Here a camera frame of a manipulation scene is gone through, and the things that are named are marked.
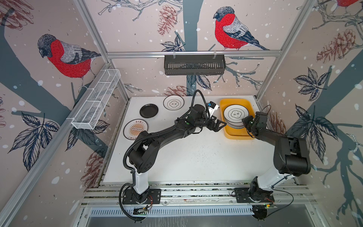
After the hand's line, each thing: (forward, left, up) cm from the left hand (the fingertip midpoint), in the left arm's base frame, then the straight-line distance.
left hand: (222, 121), depth 78 cm
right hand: (+12, -20, -14) cm, 27 cm away
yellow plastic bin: (+3, -17, -18) cm, 25 cm away
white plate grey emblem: (+19, -17, -17) cm, 30 cm away
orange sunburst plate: (+9, -15, -19) cm, 26 cm away
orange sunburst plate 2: (+10, +60, -23) cm, 65 cm away
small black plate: (+26, +50, -21) cm, 60 cm away
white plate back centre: (+36, +31, -23) cm, 52 cm away
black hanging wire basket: (+49, +13, +6) cm, 51 cm away
